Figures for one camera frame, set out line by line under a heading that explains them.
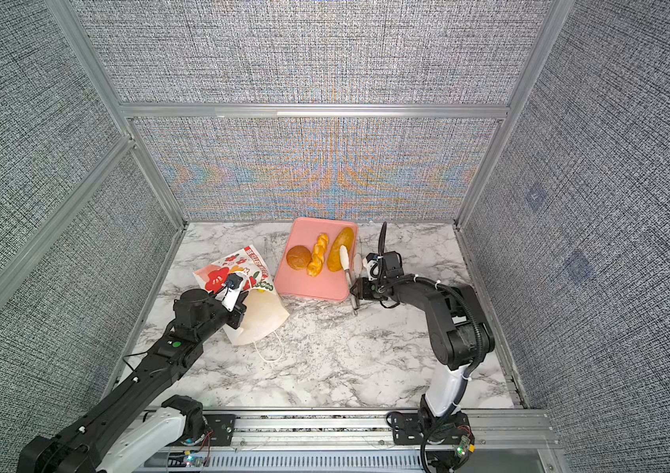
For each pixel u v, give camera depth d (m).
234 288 0.68
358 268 1.03
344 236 1.09
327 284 1.06
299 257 1.04
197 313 0.61
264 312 0.90
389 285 0.72
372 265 0.89
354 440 0.73
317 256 1.07
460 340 0.49
